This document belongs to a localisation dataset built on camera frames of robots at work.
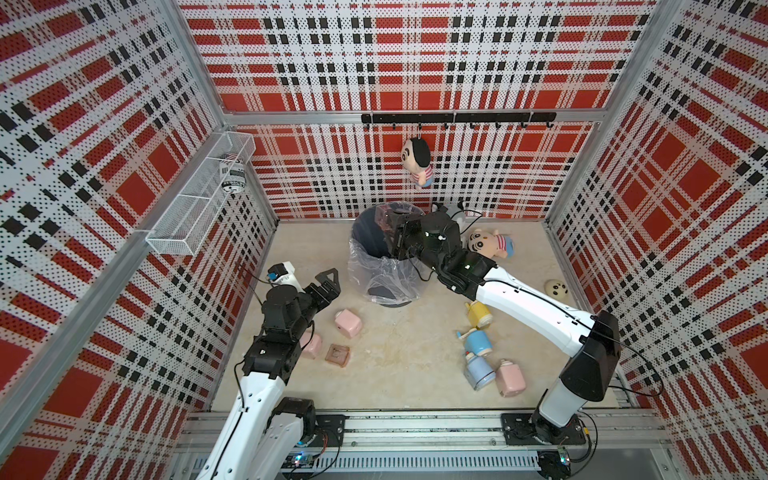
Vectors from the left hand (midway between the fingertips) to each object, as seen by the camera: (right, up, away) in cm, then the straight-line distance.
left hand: (333, 278), depth 76 cm
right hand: (+14, +16, -7) cm, 22 cm away
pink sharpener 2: (-7, -20, +5) cm, 22 cm away
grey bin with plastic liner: (+13, 0, -1) cm, 13 cm away
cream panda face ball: (+69, -6, +20) cm, 72 cm away
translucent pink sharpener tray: (-1, -24, +11) cm, 26 cm away
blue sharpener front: (+38, -24, 0) cm, 45 cm away
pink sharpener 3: (+46, -26, 0) cm, 53 cm away
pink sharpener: (+2, -15, +11) cm, 18 cm away
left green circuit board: (-6, -42, -7) cm, 43 cm away
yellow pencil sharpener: (+40, -11, +9) cm, 43 cm away
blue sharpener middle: (+39, -19, +8) cm, 44 cm away
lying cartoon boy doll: (+51, +10, +28) cm, 59 cm away
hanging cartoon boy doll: (+22, +36, +15) cm, 45 cm away
